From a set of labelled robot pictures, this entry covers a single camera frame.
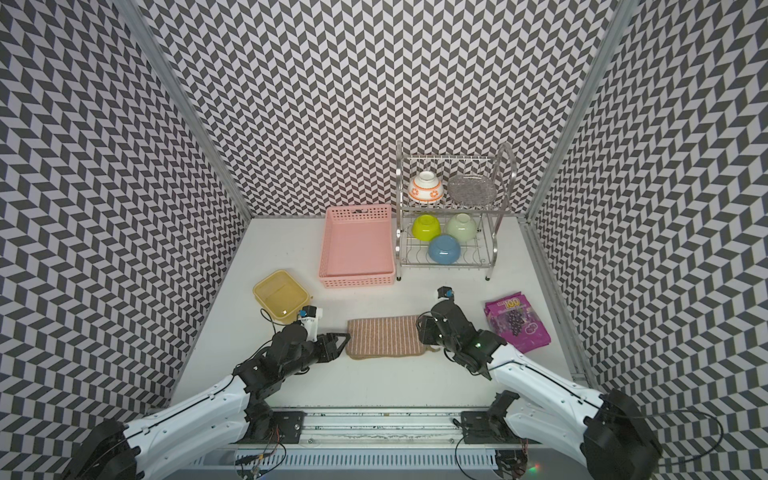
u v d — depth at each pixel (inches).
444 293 28.7
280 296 38.0
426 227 41.4
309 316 29.1
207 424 20.0
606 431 15.5
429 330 27.9
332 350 28.8
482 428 28.4
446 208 33.3
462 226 41.3
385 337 31.0
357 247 46.7
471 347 23.4
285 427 28.6
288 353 24.7
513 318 34.1
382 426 29.1
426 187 33.1
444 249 39.4
